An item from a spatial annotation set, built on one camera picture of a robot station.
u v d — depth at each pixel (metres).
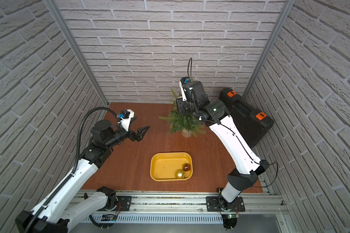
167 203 0.75
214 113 0.41
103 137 0.52
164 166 0.86
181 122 0.79
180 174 0.80
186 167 0.83
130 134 0.61
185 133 0.98
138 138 0.63
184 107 0.56
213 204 0.74
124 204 0.74
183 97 0.56
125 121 0.58
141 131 0.62
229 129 0.41
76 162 0.46
